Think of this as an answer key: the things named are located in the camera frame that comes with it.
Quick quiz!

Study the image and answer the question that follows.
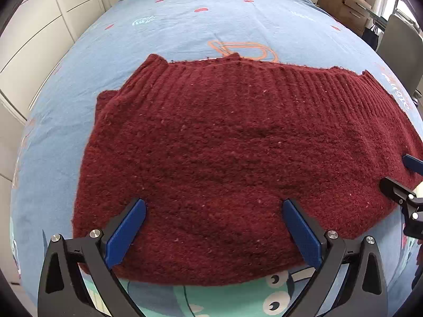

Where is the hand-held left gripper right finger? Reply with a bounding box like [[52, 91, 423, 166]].
[[282, 199, 389, 317]]

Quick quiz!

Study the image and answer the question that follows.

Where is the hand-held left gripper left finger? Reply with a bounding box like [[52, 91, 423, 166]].
[[37, 198, 147, 317]]

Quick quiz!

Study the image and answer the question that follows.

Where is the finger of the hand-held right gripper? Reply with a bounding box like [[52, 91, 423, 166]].
[[379, 176, 418, 206], [402, 153, 423, 176]]

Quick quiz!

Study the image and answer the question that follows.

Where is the dark red knitted sweater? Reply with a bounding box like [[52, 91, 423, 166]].
[[72, 53, 423, 287]]

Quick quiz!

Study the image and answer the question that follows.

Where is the grey chair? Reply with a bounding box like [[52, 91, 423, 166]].
[[377, 14, 423, 97]]

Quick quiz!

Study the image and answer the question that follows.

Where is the black bag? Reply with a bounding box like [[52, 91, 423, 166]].
[[361, 27, 379, 49]]

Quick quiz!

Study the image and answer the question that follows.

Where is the wooden drawer cabinet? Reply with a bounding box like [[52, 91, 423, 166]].
[[317, 0, 375, 39]]

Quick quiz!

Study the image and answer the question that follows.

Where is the white wardrobe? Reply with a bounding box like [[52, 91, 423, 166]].
[[0, 0, 125, 123]]

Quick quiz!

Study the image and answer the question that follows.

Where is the blue printed bed sheet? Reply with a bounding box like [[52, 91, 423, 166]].
[[10, 0, 423, 317]]

